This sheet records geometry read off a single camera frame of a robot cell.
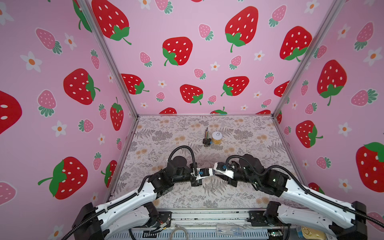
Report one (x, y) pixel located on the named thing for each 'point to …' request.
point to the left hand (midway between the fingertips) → (210, 170)
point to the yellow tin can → (217, 137)
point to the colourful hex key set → (207, 141)
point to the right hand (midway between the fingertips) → (216, 169)
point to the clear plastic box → (230, 230)
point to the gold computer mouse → (308, 233)
